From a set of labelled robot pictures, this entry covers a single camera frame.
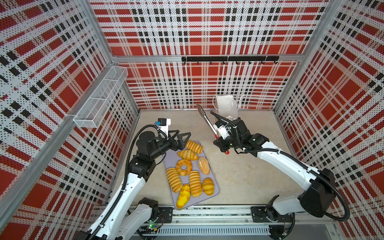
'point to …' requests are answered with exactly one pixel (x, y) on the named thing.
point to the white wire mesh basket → (93, 111)
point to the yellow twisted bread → (184, 196)
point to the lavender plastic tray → (170, 159)
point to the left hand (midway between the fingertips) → (184, 135)
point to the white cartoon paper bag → (227, 106)
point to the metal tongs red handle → (210, 124)
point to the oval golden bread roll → (188, 154)
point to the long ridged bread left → (174, 179)
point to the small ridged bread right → (208, 186)
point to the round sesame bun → (204, 165)
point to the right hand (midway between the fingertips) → (216, 143)
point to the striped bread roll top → (194, 146)
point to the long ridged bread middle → (196, 187)
